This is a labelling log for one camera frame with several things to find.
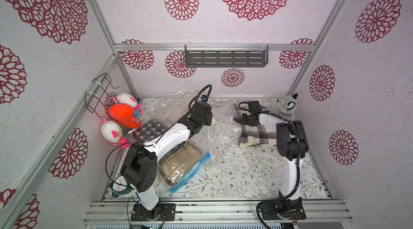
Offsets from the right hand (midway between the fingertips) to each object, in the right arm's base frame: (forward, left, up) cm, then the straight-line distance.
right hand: (244, 117), depth 106 cm
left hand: (-10, +25, +16) cm, 31 cm away
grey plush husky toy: (-4, -21, +15) cm, 26 cm away
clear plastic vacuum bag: (+7, +52, 0) cm, 53 cm away
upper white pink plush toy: (-1, +72, +18) cm, 74 cm away
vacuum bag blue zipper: (-38, +32, +1) cm, 50 cm away
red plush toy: (-13, +68, +17) cm, 71 cm away
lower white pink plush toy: (-25, +69, +19) cm, 76 cm away
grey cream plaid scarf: (-14, -7, 0) cm, 16 cm away
